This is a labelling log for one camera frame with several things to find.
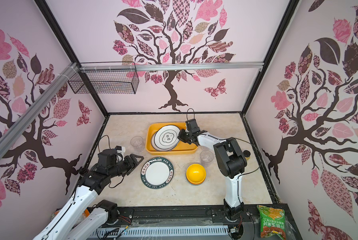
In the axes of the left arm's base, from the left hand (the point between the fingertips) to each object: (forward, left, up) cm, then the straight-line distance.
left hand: (142, 163), depth 77 cm
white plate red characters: (+22, -3, -12) cm, 25 cm away
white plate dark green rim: (+1, -6, -14) cm, 16 cm away
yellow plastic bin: (+17, -22, -12) cm, 30 cm away
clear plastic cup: (+11, -37, -14) cm, 41 cm away
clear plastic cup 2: (+21, +9, -14) cm, 27 cm away
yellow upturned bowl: (-1, -29, -12) cm, 32 cm away
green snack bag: (-25, -64, -10) cm, 69 cm away
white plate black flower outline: (+24, -11, -11) cm, 29 cm away
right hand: (+24, -18, -7) cm, 31 cm away
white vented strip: (-29, -12, -15) cm, 35 cm away
